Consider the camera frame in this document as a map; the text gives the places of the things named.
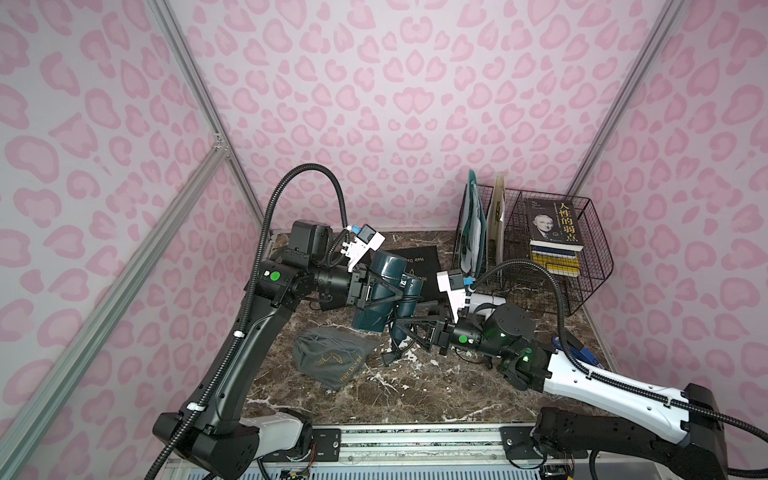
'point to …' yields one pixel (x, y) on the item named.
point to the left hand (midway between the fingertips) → (396, 294)
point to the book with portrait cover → (553, 223)
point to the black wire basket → (519, 286)
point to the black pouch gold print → (423, 262)
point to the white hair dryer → (477, 299)
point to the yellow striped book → (557, 261)
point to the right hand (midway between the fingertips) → (401, 325)
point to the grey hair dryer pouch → (329, 356)
